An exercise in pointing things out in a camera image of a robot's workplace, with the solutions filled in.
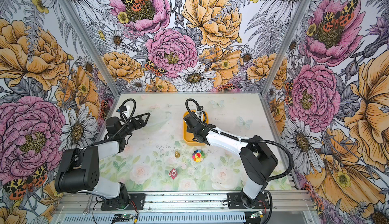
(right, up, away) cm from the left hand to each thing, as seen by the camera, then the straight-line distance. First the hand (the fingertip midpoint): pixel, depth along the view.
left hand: (146, 118), depth 90 cm
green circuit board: (-5, -44, -19) cm, 49 cm away
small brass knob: (+18, -21, -2) cm, 28 cm away
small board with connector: (+58, -43, -19) cm, 75 cm away
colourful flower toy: (+30, -21, -2) cm, 37 cm away
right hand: (+28, -5, -1) cm, 28 cm away
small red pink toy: (+18, -27, -12) cm, 35 cm away
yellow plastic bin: (+24, -12, +7) cm, 27 cm away
